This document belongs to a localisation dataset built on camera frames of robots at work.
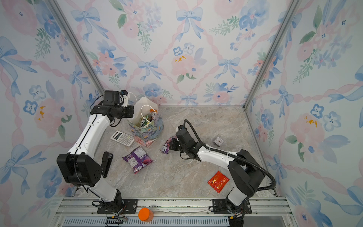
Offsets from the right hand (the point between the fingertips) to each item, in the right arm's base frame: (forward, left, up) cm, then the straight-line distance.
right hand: (168, 142), depth 86 cm
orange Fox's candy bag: (+20, +12, +5) cm, 24 cm away
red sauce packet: (-19, -30, -11) cm, 37 cm away
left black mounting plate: (-33, +18, -11) cm, 39 cm away
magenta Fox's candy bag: (-3, +2, -2) cm, 4 cm away
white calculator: (+9, +34, -10) cm, 37 cm away
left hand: (+14, +21, +14) cm, 29 cm away
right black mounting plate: (-32, -28, -11) cm, 44 cm away
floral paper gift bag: (+3, +14, +3) cm, 14 cm away
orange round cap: (-37, +7, -2) cm, 38 cm away
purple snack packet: (-8, +19, -8) cm, 22 cm away
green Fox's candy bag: (+9, +14, +8) cm, 19 cm away
